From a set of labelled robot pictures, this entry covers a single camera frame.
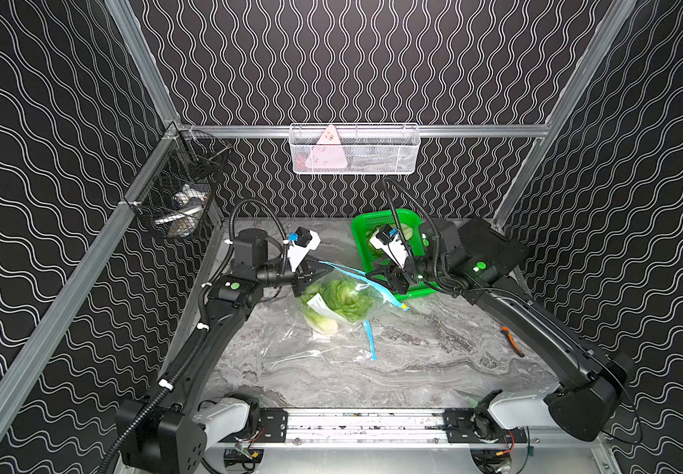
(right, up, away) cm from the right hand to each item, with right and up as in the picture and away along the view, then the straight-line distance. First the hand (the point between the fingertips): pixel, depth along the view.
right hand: (372, 265), depth 71 cm
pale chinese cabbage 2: (-15, -16, +12) cm, 25 cm away
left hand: (-10, +1, -3) cm, 11 cm away
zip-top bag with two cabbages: (+3, -10, 0) cm, 10 cm away
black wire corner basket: (-58, +34, +24) cm, 72 cm away
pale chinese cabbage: (-4, -11, +10) cm, 15 cm away
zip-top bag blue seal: (+6, -8, -1) cm, 10 cm away
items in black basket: (-52, +18, +15) cm, 57 cm away
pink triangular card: (-12, +33, +19) cm, 40 cm away
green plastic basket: (+1, +14, +39) cm, 41 cm away
